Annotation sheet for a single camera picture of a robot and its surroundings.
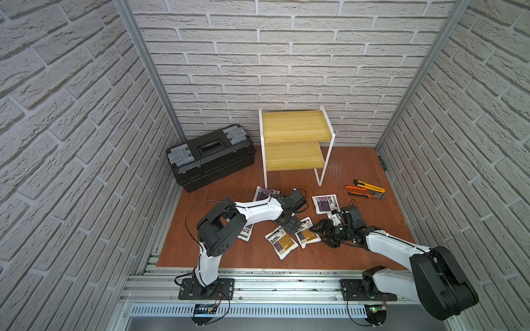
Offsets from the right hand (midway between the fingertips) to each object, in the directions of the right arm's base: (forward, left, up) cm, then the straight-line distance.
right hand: (315, 234), depth 85 cm
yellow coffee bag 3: (0, +5, 0) cm, 5 cm away
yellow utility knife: (+24, -32, -2) cm, 40 cm away
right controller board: (-28, -16, -3) cm, 33 cm away
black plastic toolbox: (+34, +45, +14) cm, 58 cm away
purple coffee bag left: (+22, +22, -2) cm, 32 cm away
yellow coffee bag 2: (-3, +14, 0) cm, 15 cm away
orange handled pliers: (+19, -31, -2) cm, 37 cm away
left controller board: (-23, +45, -5) cm, 51 cm away
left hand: (+7, +10, -1) cm, 13 cm away
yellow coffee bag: (+3, +30, -1) cm, 30 cm away
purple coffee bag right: (+14, -8, -1) cm, 16 cm away
